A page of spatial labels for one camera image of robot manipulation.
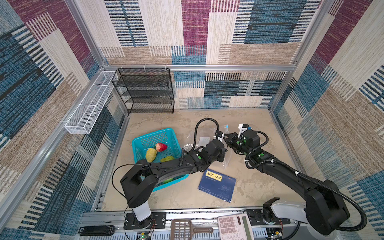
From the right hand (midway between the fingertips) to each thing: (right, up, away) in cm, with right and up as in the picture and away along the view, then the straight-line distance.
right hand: (220, 136), depth 82 cm
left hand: (+2, -5, 0) cm, 5 cm away
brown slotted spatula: (-20, -43, -10) cm, 49 cm away
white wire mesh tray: (-81, +12, +11) cm, 83 cm away
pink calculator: (+5, -41, -12) cm, 43 cm away
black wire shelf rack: (-50, +31, +29) cm, 65 cm away
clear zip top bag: (-9, 0, +12) cm, 15 cm away
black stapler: (-57, -40, -15) cm, 71 cm away
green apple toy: (-28, -23, -3) cm, 36 cm away
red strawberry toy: (-35, -8, +13) cm, 38 cm away
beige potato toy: (-40, -12, +10) cm, 43 cm away
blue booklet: (-1, -27, +2) cm, 27 cm away
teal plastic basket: (-31, -1, +17) cm, 36 cm away
